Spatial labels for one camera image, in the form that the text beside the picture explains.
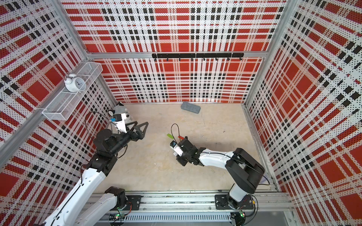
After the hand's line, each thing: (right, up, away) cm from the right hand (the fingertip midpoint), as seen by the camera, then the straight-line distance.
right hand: (181, 155), depth 88 cm
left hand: (-18, +21, -16) cm, 32 cm away
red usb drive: (0, +9, +13) cm, 15 cm away
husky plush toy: (-41, +29, +4) cm, 50 cm away
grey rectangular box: (+7, +32, +27) cm, 42 cm away
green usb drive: (-9, +11, +14) cm, 20 cm away
